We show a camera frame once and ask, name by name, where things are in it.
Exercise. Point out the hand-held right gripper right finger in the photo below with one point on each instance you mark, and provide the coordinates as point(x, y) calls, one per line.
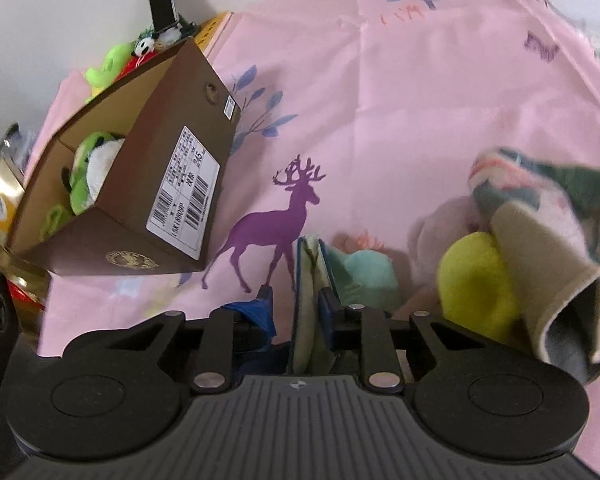
point(327, 317)

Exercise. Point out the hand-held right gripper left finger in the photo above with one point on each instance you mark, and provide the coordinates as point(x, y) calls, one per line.
point(260, 312)

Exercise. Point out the beige cloth with blue trim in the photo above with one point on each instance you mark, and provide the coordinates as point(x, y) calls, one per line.
point(307, 310)

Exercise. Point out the green frog plush toy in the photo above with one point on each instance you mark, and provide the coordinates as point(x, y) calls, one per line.
point(92, 170)

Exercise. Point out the brown cardboard shoe box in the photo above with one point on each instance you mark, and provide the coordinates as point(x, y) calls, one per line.
point(180, 110)

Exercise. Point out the patterned beige green sock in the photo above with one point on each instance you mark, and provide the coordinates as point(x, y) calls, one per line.
point(540, 240)

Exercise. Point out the teal plush toy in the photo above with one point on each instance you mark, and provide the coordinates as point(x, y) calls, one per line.
point(365, 275)

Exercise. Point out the lime green caterpillar plush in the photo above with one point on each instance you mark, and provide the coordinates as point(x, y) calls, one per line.
point(105, 70)

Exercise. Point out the red plush toy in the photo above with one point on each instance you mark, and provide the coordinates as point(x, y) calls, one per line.
point(130, 66)

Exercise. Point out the small panda plush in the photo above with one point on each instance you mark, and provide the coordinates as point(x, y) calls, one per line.
point(142, 47)

